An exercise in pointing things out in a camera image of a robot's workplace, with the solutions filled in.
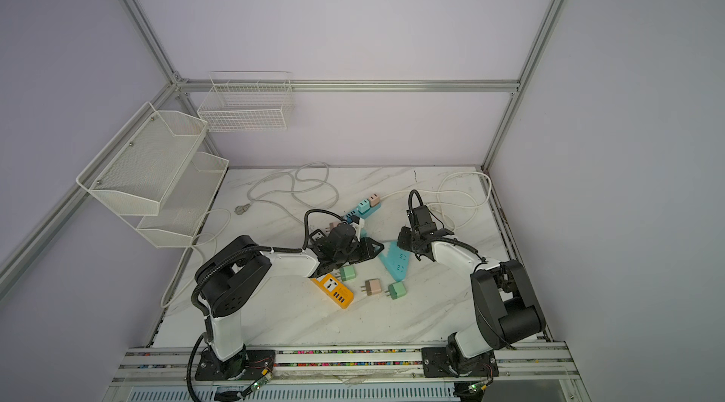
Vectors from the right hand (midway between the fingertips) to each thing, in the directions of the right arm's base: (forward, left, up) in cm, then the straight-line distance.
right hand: (401, 238), depth 92 cm
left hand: (-4, +7, 0) cm, 8 cm away
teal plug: (+13, +13, 0) cm, 18 cm away
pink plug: (+8, +24, -4) cm, 26 cm away
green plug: (-11, +17, -3) cm, 21 cm away
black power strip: (+1, +30, -2) cm, 30 cm away
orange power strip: (-17, +21, -3) cm, 27 cm away
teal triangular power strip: (-7, +2, -3) cm, 8 cm away
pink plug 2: (-15, +9, -4) cm, 18 cm away
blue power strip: (+11, +13, -3) cm, 18 cm away
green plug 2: (-16, +2, -4) cm, 17 cm away
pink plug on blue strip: (+15, +9, +2) cm, 18 cm away
